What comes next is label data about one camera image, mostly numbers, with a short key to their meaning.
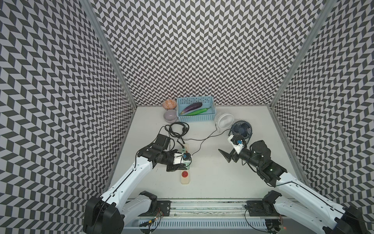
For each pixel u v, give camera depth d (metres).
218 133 1.00
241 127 0.94
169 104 1.20
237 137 0.61
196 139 1.05
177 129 1.05
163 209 0.73
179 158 0.63
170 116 1.07
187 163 0.74
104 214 0.37
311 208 0.45
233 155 0.65
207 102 1.20
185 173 0.82
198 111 1.10
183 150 0.87
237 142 0.61
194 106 1.12
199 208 0.74
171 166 0.66
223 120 0.96
